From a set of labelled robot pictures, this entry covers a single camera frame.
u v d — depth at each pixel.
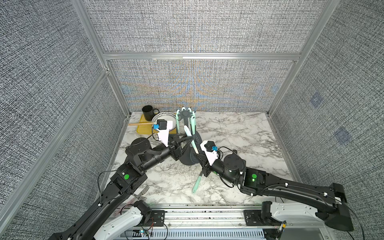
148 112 1.10
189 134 0.56
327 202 0.41
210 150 0.52
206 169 0.55
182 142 0.51
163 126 0.49
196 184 0.84
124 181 0.44
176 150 0.49
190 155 0.64
